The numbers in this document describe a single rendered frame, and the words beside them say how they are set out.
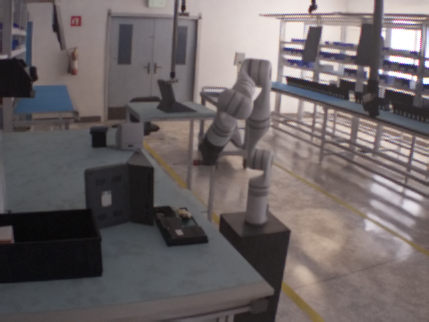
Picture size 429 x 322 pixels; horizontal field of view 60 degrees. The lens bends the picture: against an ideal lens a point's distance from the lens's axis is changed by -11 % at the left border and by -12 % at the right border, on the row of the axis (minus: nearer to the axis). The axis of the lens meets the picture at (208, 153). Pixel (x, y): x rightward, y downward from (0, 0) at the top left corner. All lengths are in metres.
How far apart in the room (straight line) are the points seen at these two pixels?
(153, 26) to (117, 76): 1.20
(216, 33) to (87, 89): 2.82
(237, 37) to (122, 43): 2.40
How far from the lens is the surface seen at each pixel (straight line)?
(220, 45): 8.57
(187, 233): 1.30
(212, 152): 1.35
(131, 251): 1.24
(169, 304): 1.02
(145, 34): 8.14
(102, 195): 1.34
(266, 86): 1.48
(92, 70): 7.93
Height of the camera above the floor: 1.61
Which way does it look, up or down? 15 degrees down
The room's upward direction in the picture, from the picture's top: 3 degrees clockwise
